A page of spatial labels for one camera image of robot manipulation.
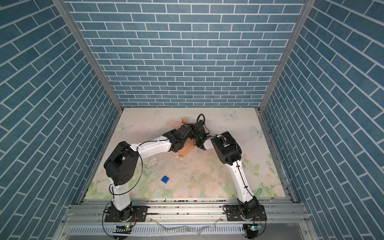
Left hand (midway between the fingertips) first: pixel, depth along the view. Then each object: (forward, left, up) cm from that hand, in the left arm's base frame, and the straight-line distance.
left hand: (171, 133), depth 94 cm
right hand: (+10, -5, -4) cm, 12 cm away
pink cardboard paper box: (-14, -12, +8) cm, 20 cm away
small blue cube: (-25, +2, -9) cm, 27 cm away
